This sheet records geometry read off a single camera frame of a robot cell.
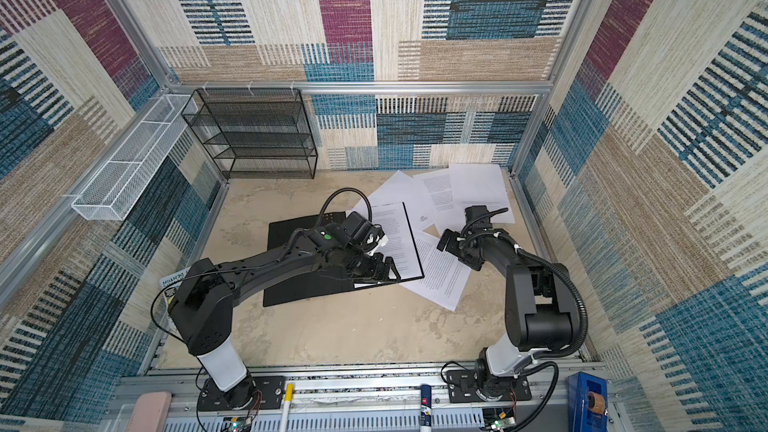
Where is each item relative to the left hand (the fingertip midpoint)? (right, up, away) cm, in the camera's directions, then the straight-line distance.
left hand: (392, 276), depth 80 cm
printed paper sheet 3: (+35, +26, +36) cm, 56 cm away
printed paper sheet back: (+18, +16, +30) cm, 38 cm away
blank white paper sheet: (+3, +24, +36) cm, 44 cm away
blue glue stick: (+8, -28, -10) cm, 31 cm away
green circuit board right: (+25, -32, -10) cm, 41 cm away
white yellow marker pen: (-25, -29, -8) cm, 39 cm away
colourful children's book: (-64, -5, +8) cm, 65 cm away
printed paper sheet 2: (+17, -4, +14) cm, 22 cm away
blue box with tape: (+42, -24, -14) cm, 51 cm away
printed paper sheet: (+3, +5, +19) cm, 20 cm away
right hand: (+18, +4, +14) cm, 23 cm away
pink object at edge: (-56, -29, -10) cm, 63 cm away
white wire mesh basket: (-66, +25, -7) cm, 71 cm away
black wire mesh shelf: (-50, +45, +31) cm, 73 cm away
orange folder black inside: (-38, +9, +26) cm, 47 cm away
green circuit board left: (-36, -32, -9) cm, 49 cm away
